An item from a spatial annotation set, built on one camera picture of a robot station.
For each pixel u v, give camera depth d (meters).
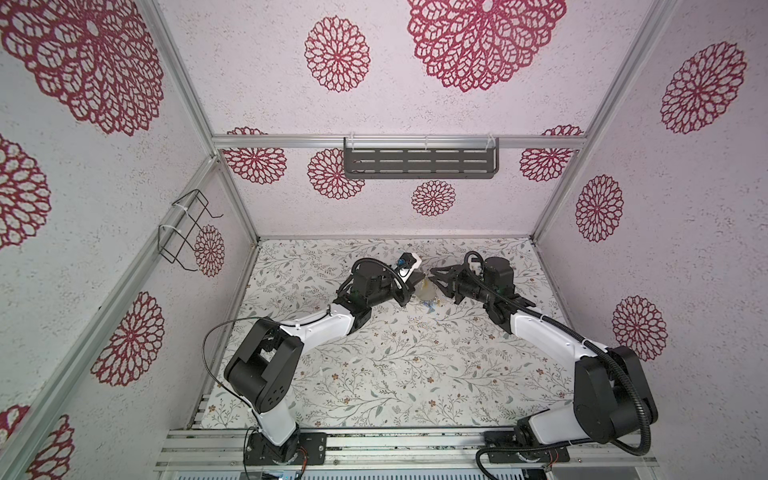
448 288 0.76
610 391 0.43
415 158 0.95
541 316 0.57
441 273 0.78
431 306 1.00
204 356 0.47
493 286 0.66
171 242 0.73
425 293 0.83
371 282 0.65
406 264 0.69
